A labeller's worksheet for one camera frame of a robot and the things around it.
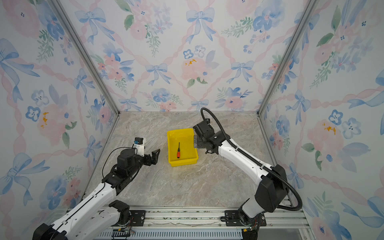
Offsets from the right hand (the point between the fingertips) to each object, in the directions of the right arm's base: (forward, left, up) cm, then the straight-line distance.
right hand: (204, 139), depth 83 cm
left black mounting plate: (-36, +33, -18) cm, 52 cm away
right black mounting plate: (-33, -15, -18) cm, 41 cm away
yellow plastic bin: (0, +9, -17) cm, 19 cm away
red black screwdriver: (+2, +16, -17) cm, 23 cm away
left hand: (-5, +28, 0) cm, 28 cm away
